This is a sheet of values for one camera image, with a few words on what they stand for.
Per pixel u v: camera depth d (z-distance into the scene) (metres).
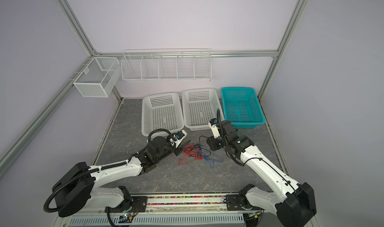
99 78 0.99
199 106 1.15
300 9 0.74
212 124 0.70
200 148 0.86
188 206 0.74
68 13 0.74
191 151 0.89
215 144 0.69
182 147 0.72
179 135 0.66
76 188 0.41
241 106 1.16
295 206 0.38
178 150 0.71
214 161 0.88
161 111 1.12
